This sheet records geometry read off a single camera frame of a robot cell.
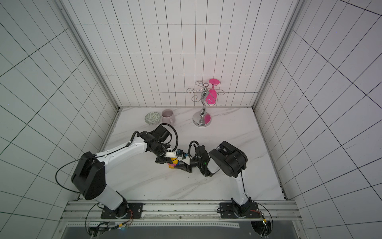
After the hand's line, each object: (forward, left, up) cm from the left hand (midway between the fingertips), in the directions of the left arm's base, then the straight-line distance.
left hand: (167, 160), depth 83 cm
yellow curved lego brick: (-2, -5, +2) cm, 6 cm away
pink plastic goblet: (+42, -27, +11) cm, 51 cm away
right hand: (+4, -5, -6) cm, 8 cm away
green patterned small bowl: (+36, +17, -6) cm, 40 cm away
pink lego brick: (-2, -2, 0) cm, 3 cm away
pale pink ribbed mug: (+33, +4, 0) cm, 33 cm away
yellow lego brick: (-2, -2, -6) cm, 6 cm away
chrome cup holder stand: (+36, -23, +20) cm, 47 cm away
